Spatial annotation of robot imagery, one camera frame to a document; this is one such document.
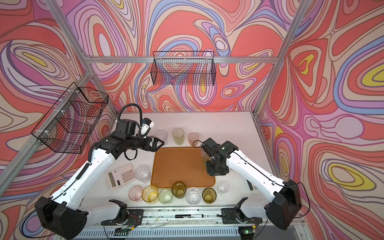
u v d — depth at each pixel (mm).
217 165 619
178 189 815
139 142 628
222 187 822
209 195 803
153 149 654
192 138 1011
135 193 790
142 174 875
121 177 843
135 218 725
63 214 367
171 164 941
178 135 952
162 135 1015
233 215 734
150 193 792
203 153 938
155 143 662
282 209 435
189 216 734
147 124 665
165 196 800
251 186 804
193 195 807
